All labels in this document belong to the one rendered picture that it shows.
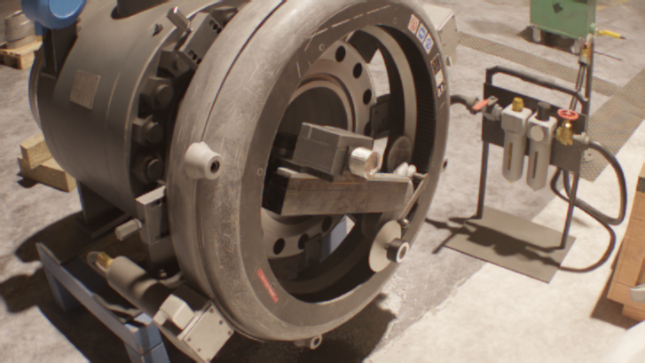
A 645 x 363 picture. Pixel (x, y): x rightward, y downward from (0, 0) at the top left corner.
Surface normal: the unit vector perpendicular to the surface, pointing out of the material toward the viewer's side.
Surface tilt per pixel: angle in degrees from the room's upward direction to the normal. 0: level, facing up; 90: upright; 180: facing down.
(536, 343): 0
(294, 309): 90
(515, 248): 0
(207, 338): 90
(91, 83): 62
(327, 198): 90
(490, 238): 0
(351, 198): 90
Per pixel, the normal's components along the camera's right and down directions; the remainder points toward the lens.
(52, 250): -0.02, -0.88
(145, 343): 0.79, 0.28
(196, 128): -0.53, -0.11
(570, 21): -0.57, 0.40
